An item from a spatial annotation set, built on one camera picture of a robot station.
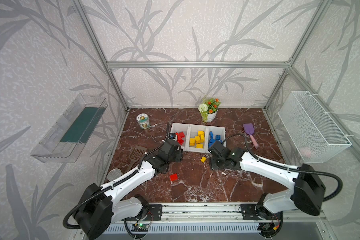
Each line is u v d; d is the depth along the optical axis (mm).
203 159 912
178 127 1039
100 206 392
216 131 1025
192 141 978
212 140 1001
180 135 1050
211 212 753
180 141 971
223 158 618
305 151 727
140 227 710
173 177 851
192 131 1046
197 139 990
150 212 731
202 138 975
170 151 634
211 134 1019
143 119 1029
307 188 411
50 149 596
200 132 1018
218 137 1014
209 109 1019
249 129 1060
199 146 958
